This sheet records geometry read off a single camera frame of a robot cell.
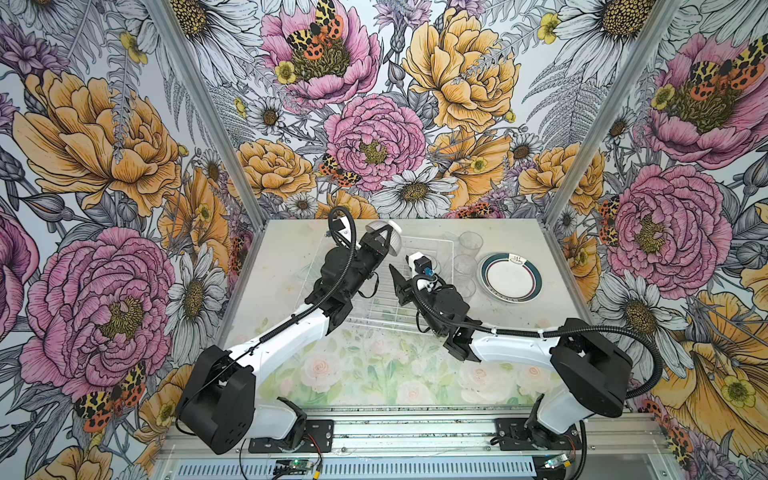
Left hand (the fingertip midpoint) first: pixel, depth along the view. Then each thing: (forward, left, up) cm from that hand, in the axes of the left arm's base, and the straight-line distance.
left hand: (395, 233), depth 75 cm
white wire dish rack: (-3, +3, -31) cm, 32 cm away
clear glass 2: (+11, -25, -29) cm, 40 cm away
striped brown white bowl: (-1, 0, -1) cm, 2 cm away
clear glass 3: (+2, -23, -27) cm, 36 cm away
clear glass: (+22, -28, -29) cm, 46 cm away
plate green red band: (+7, -39, -30) cm, 49 cm away
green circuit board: (-43, +24, -33) cm, 60 cm away
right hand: (-5, -1, -8) cm, 9 cm away
